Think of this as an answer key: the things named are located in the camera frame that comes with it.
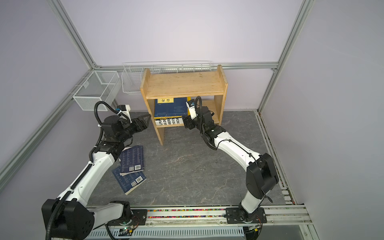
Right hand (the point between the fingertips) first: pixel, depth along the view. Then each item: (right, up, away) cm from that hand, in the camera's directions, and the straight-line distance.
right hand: (189, 114), depth 82 cm
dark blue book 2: (-35, -39, +3) cm, 53 cm away
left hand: (-22, -2, -5) cm, 23 cm away
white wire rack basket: (-38, +27, +14) cm, 49 cm away
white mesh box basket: (-63, +21, +20) cm, 69 cm away
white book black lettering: (-11, -4, +1) cm, 12 cm away
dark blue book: (-11, +4, +1) cm, 11 cm away
